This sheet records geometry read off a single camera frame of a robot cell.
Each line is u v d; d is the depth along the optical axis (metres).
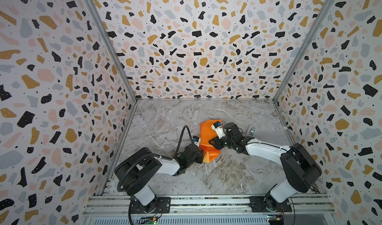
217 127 0.80
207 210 0.73
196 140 0.81
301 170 0.46
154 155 0.51
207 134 0.94
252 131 0.97
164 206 0.73
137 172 0.46
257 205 0.74
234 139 0.70
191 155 0.69
